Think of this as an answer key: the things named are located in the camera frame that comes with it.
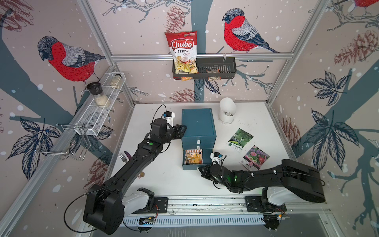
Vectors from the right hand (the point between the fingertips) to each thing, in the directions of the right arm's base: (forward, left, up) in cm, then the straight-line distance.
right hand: (197, 169), depth 80 cm
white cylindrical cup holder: (+44, -21, +2) cm, 49 cm away
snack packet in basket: (+53, -11, +28) cm, 61 cm away
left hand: (+18, +6, +16) cm, 25 cm away
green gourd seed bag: (+23, -28, -5) cm, 37 cm away
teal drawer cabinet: (+11, -1, +12) cm, 16 cm away
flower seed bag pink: (+11, -35, -7) cm, 38 cm away
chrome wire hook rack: (-1, +53, +30) cm, 61 cm away
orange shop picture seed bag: (+10, +3, -5) cm, 11 cm away
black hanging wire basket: (+67, -8, +22) cm, 71 cm away
